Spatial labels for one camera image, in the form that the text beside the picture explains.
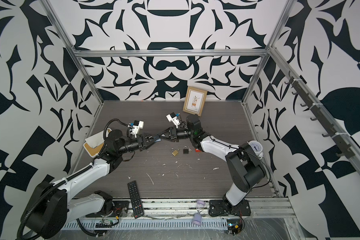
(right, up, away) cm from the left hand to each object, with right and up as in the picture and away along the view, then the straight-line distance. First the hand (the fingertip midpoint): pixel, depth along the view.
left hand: (159, 136), depth 72 cm
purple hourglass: (+18, -38, -1) cm, 42 cm away
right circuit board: (+35, -42, -1) cm, 55 cm away
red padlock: (+21, -12, +22) cm, 32 cm away
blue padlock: (-1, -2, 0) cm, 2 cm away
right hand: (0, -1, +2) cm, 2 cm away
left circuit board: (-24, -39, -3) cm, 46 cm away
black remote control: (-12, -32, +4) cm, 35 cm away
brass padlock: (+7, -13, +22) cm, 27 cm away
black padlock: (+13, -12, +22) cm, 28 cm away
